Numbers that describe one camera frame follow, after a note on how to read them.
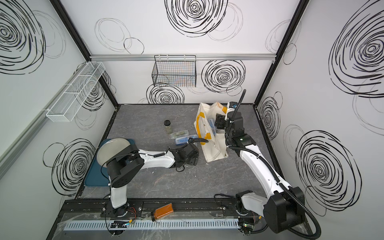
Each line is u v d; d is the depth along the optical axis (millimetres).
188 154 708
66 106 726
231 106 666
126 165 528
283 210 389
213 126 957
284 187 403
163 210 696
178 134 1013
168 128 994
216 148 810
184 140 980
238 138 571
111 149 952
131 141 972
